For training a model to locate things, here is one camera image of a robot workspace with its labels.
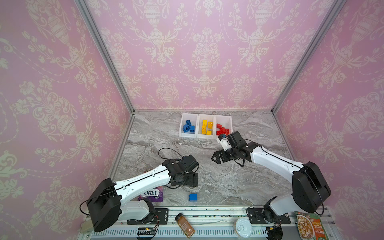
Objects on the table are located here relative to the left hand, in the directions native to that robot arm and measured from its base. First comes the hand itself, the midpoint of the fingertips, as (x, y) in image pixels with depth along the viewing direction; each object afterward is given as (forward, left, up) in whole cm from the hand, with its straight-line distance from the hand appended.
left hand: (191, 184), depth 78 cm
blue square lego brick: (+39, +1, -3) cm, 40 cm away
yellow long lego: (+43, -13, -3) cm, 45 cm away
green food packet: (-17, -58, -5) cm, 61 cm away
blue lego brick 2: (+46, +4, -5) cm, 47 cm away
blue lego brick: (+41, +5, -2) cm, 41 cm away
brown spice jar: (-19, +2, -3) cm, 19 cm away
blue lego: (+38, +5, -1) cm, 38 cm away
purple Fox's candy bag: (-4, +19, -5) cm, 20 cm away
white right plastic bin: (+46, -23, -2) cm, 52 cm away
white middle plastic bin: (+48, -12, -1) cm, 49 cm away
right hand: (+16, -16, +2) cm, 22 cm away
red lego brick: (+38, -24, -4) cm, 46 cm away
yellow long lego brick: (+40, -8, -6) cm, 42 cm away
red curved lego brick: (+43, -19, -4) cm, 47 cm away
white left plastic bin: (+49, 0, -3) cm, 49 cm away
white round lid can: (-19, -24, -1) cm, 31 cm away
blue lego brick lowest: (-5, -1, -7) cm, 9 cm away
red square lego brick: (+39, -21, -4) cm, 44 cm away
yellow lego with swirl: (+45, -9, -3) cm, 46 cm away
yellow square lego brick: (+36, -11, -2) cm, 38 cm away
